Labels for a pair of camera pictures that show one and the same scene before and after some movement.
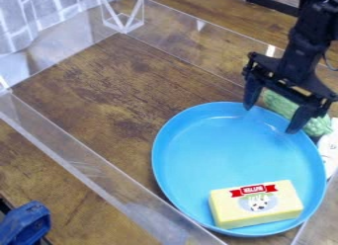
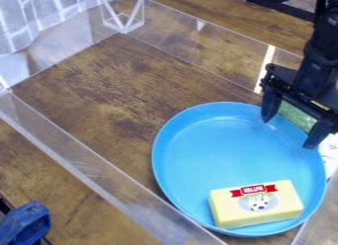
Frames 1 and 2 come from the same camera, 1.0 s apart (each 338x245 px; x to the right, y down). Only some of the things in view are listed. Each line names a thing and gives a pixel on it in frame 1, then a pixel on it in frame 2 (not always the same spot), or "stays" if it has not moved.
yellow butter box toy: [249, 204] stays
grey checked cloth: [27, 11] stays
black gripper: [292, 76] -> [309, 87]
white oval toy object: [328, 144] stays
